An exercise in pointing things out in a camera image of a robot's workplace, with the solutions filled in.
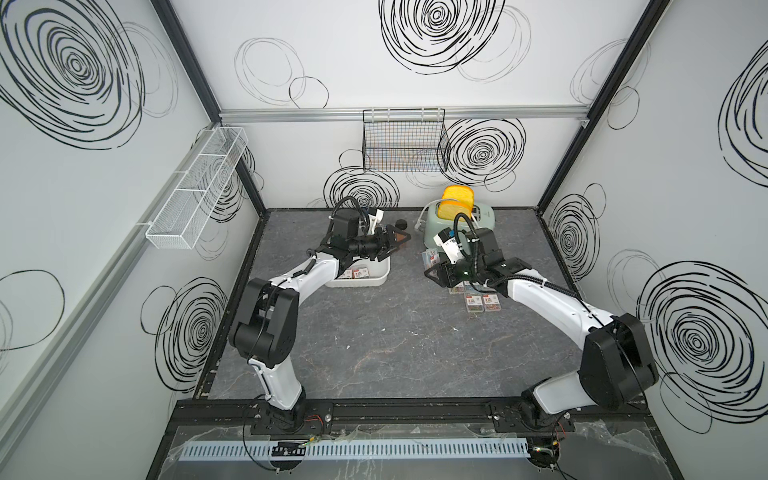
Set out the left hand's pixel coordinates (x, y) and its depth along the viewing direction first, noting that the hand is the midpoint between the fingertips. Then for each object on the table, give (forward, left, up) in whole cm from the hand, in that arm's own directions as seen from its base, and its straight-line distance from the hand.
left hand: (405, 243), depth 84 cm
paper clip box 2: (+2, +13, -19) cm, 23 cm away
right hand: (-5, -8, -5) cm, 11 cm away
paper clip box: (-8, -28, -18) cm, 34 cm away
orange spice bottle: (+17, 0, -10) cm, 20 cm away
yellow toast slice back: (+21, -18, +1) cm, 27 cm away
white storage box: (+2, +7, -18) cm, 20 cm away
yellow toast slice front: (+13, -14, +1) cm, 20 cm away
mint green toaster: (+15, -26, -4) cm, 30 cm away
